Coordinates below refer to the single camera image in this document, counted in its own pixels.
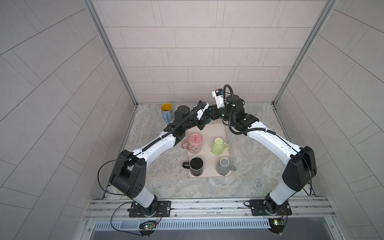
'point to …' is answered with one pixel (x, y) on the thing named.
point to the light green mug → (218, 146)
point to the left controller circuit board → (147, 228)
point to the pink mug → (194, 143)
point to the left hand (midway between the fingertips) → (213, 112)
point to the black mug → (196, 165)
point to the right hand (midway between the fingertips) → (204, 108)
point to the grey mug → (223, 166)
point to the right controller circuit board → (277, 225)
